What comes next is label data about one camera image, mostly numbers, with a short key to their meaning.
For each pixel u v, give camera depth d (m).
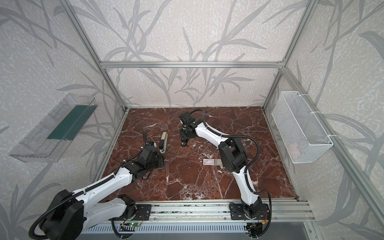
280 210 0.75
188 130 0.71
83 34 0.80
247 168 0.57
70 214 0.39
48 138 0.64
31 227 0.37
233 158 0.55
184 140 0.96
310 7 0.71
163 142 0.96
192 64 0.97
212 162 0.91
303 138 0.62
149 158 0.66
